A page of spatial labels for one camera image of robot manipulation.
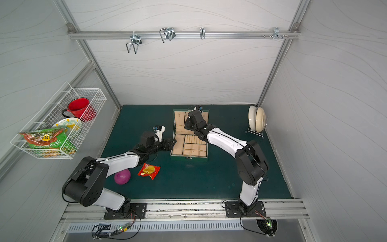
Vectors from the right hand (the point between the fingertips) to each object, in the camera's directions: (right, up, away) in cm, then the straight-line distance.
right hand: (188, 119), depth 89 cm
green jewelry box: (0, -17, +4) cm, 18 cm away
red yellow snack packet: (-22, -29, -3) cm, 37 cm away
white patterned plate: (-53, -2, -23) cm, 57 cm away
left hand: (-9, -13, 0) cm, 15 cm away
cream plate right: (+45, 0, +4) cm, 46 cm away
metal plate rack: (+47, -10, +11) cm, 50 cm away
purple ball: (-35, -31, -9) cm, 47 cm away
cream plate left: (+41, +1, +4) cm, 41 cm away
